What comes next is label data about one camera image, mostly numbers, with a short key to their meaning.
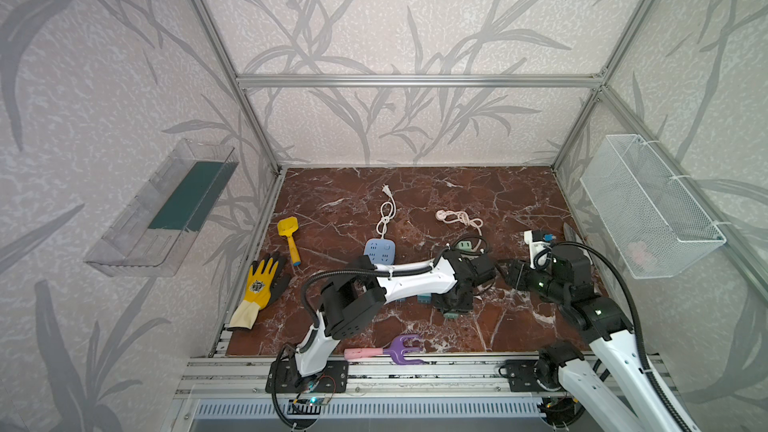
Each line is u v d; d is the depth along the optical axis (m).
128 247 0.60
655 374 0.45
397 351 0.76
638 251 0.74
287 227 1.01
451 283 0.58
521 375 0.74
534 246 0.68
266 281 0.87
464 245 0.91
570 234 0.99
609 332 0.49
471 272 0.61
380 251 0.94
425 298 0.53
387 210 1.07
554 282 0.61
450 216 1.04
